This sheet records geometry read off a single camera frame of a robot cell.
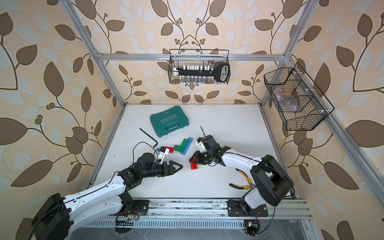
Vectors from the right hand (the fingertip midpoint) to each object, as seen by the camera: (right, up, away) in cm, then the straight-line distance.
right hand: (191, 162), depth 85 cm
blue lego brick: (-3, +7, +11) cm, 14 cm away
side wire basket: (+55, +31, -11) cm, 64 cm away
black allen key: (-30, +12, +17) cm, 36 cm away
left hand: (-6, -1, -9) cm, 11 cm away
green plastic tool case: (-17, +24, +20) cm, 35 cm away
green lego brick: (-7, +6, +8) cm, 13 cm away
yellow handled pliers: (+33, -12, -4) cm, 35 cm away
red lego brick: (+1, -1, -3) cm, 4 cm away
